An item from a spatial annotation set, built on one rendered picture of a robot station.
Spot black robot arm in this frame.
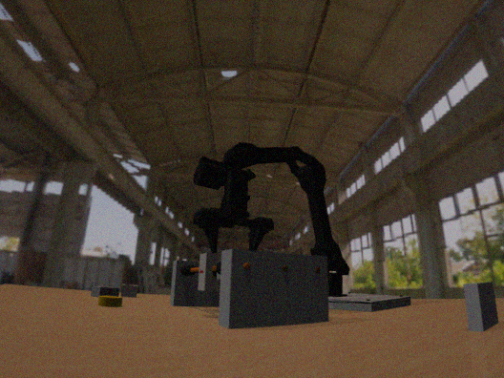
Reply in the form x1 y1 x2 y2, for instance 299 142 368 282
194 142 350 297

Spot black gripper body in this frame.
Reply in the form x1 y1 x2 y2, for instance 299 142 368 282
193 189 274 232

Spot yellow short cylinder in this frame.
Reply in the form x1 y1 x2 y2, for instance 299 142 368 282
98 296 122 307

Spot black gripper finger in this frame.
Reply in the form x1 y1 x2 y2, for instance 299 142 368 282
247 229 269 250
199 222 219 254

